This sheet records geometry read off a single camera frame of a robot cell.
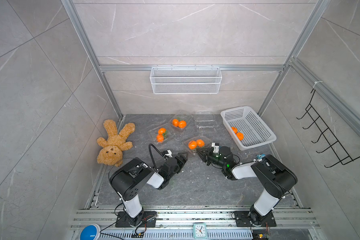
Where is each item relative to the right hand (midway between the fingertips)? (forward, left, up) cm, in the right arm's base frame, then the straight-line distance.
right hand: (197, 150), depth 86 cm
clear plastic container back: (+32, +5, -5) cm, 32 cm away
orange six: (+13, +24, -4) cm, 27 cm away
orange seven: (+6, +2, -3) cm, 8 cm away
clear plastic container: (+12, -8, -6) cm, 15 cm away
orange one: (+24, -31, -11) cm, 41 cm away
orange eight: (+8, -3, -5) cm, 10 cm away
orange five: (+20, +24, -6) cm, 32 cm away
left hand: (0, +4, -4) cm, 6 cm away
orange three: (+26, +9, -5) cm, 28 cm away
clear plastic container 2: (+18, +18, -8) cm, 27 cm away
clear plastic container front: (+32, -10, -10) cm, 35 cm away
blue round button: (-38, +53, -9) cm, 66 cm away
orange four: (+27, +14, -5) cm, 31 cm away
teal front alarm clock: (-38, +1, -9) cm, 39 cm away
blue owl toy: (+1, -42, -11) cm, 43 cm away
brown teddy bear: (+1, +52, -1) cm, 52 cm away
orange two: (+15, -32, -7) cm, 36 cm away
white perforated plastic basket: (+20, -45, -10) cm, 51 cm away
